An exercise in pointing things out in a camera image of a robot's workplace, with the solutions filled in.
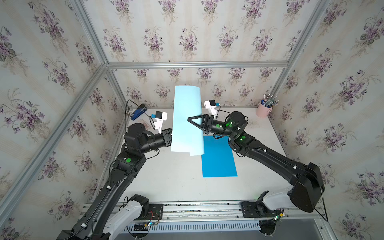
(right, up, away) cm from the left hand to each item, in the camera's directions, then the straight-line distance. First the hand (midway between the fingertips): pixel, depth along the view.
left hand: (186, 135), depth 60 cm
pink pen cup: (+54, +13, +48) cm, 74 cm away
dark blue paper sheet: (+18, -19, +31) cm, 41 cm away
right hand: (+2, +5, +1) cm, 6 cm away
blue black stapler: (-38, +14, +55) cm, 69 cm away
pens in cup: (+60, +20, +51) cm, 81 cm away
